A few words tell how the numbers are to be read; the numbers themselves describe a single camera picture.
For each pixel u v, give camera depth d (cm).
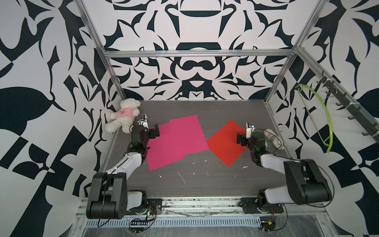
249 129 81
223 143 99
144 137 76
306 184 44
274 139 96
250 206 74
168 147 98
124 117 101
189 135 105
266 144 91
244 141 84
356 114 55
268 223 71
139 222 73
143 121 74
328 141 67
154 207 74
